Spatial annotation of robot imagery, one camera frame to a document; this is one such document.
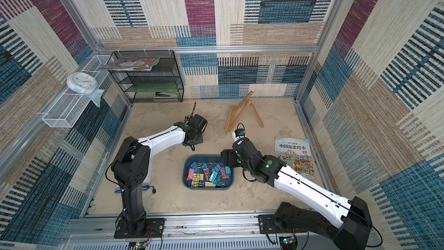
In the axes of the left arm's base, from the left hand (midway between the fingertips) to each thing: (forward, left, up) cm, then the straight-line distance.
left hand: (196, 138), depth 97 cm
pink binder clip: (-20, +1, -1) cm, 20 cm away
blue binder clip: (-15, 0, -2) cm, 15 cm away
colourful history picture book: (-9, -54, -3) cm, 55 cm away
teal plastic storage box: (-13, -6, -3) cm, 14 cm away
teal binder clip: (-18, -17, -2) cm, 25 cm away
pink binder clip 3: (-20, -7, +1) cm, 21 cm away
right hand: (-16, -17, +14) cm, 27 cm away
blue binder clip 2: (-17, -12, -3) cm, 21 cm away
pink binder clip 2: (-21, -15, -2) cm, 26 cm away
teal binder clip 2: (-21, -10, -1) cm, 23 cm away
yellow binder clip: (-21, -1, -3) cm, 21 cm away
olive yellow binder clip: (-24, -8, -2) cm, 26 cm away
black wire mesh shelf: (+34, +23, +11) cm, 42 cm away
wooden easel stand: (+18, -23, +1) cm, 29 cm away
